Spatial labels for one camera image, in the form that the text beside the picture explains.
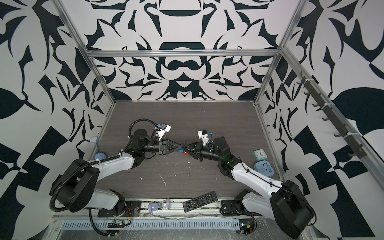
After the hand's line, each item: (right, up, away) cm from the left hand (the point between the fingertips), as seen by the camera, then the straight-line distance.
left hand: (182, 145), depth 72 cm
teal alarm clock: (+46, -9, +19) cm, 50 cm away
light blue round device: (+45, -15, +12) cm, 49 cm away
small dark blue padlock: (0, -2, -1) cm, 3 cm away
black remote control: (+9, -29, +3) cm, 30 cm away
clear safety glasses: (-14, -30, 0) cm, 33 cm away
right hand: (+1, -2, -2) cm, 3 cm away
